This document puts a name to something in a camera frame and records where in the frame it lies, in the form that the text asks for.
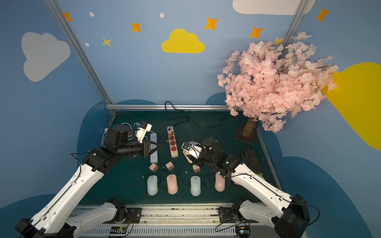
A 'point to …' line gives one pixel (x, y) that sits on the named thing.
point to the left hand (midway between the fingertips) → (161, 143)
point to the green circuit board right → (243, 231)
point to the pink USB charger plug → (196, 169)
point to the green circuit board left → (118, 230)
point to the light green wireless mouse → (152, 185)
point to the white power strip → (154, 157)
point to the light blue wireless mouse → (195, 185)
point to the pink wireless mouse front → (172, 185)
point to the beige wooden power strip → (172, 142)
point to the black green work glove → (248, 158)
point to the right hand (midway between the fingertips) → (193, 147)
